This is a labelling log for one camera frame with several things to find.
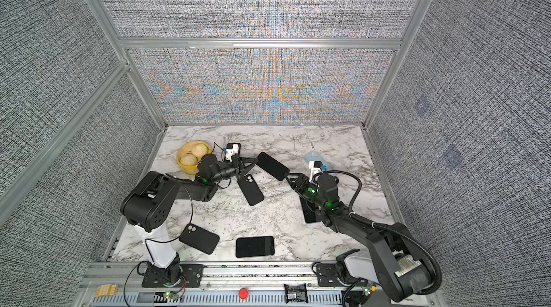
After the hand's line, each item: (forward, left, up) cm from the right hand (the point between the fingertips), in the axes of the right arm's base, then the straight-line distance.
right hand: (286, 176), depth 83 cm
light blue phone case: (+21, -16, -14) cm, 30 cm away
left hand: (+5, +11, +2) cm, 12 cm away
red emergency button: (-36, +15, -12) cm, 41 cm away
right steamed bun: (+20, +41, -7) cm, 46 cm away
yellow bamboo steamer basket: (+23, +48, -9) cm, 54 cm away
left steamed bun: (+14, +44, -7) cm, 47 cm away
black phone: (+4, +5, +2) cm, 7 cm away
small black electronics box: (-36, -2, -13) cm, 38 cm away
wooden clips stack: (-35, +59, -11) cm, 69 cm away
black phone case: (+2, +15, -14) cm, 21 cm away
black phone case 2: (-19, +33, -14) cm, 41 cm away
